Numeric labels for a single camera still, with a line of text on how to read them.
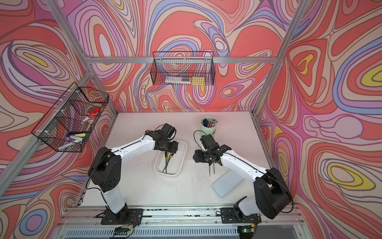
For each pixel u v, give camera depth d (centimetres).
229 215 72
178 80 82
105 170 47
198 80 91
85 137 73
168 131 73
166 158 93
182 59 88
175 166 91
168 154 96
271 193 42
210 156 64
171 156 96
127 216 72
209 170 89
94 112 77
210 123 91
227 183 83
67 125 74
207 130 94
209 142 66
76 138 69
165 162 93
